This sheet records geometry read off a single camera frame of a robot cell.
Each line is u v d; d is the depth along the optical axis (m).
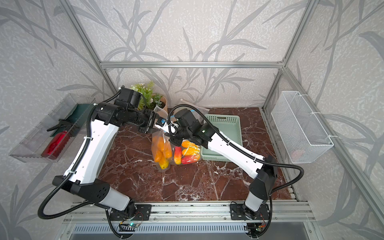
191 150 0.89
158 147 0.78
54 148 0.58
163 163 0.84
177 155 0.89
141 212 0.73
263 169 0.42
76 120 0.69
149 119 0.60
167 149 0.82
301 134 0.62
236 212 0.73
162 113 0.59
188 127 0.53
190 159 0.88
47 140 0.64
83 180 0.39
